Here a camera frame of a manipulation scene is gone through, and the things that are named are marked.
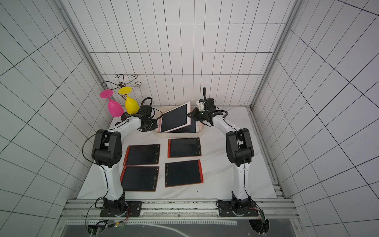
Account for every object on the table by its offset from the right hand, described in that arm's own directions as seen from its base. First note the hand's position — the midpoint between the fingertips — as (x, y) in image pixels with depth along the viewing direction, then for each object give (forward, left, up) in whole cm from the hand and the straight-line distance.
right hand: (190, 111), depth 96 cm
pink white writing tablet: (-7, +10, 0) cm, 12 cm away
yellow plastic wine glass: (-6, +36, +10) cm, 37 cm away
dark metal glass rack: (-4, +39, +17) cm, 43 cm away
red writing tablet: (-17, +4, -19) cm, 26 cm away
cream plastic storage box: (-3, +19, +3) cm, 20 cm away
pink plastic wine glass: (-4, +50, +2) cm, 50 cm away
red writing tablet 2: (-35, +3, -18) cm, 39 cm away
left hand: (-8, +26, -10) cm, 29 cm away
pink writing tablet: (-2, -2, -15) cm, 16 cm away
